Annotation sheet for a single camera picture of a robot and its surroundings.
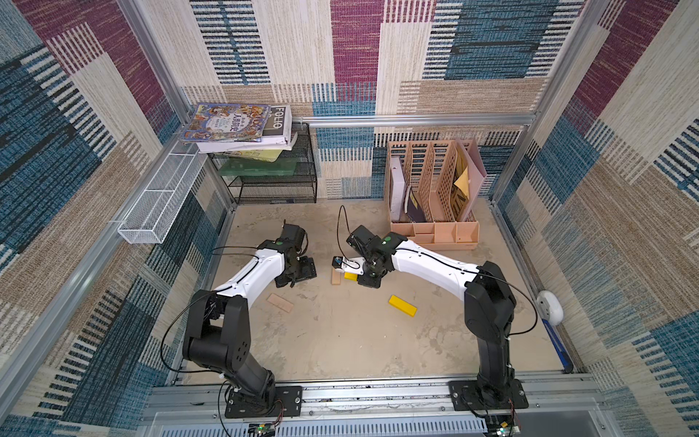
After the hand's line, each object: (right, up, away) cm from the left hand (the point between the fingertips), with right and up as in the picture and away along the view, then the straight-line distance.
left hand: (302, 274), depth 91 cm
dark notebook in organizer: (+41, +23, +17) cm, 49 cm away
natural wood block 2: (-8, -9, +1) cm, 12 cm away
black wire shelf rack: (-10, +35, +24) cm, 44 cm away
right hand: (+21, +1, -2) cm, 21 cm away
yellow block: (+16, +1, -11) cm, 19 cm away
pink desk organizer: (+51, +33, +29) cm, 68 cm away
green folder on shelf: (-21, +37, +9) cm, 44 cm away
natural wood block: (+11, -2, +5) cm, 12 cm away
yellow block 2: (+33, -10, -1) cm, 34 cm away
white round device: (+78, -10, -4) cm, 79 cm away
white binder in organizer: (+33, +31, +8) cm, 46 cm away
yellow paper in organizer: (+53, +30, +1) cm, 61 cm away
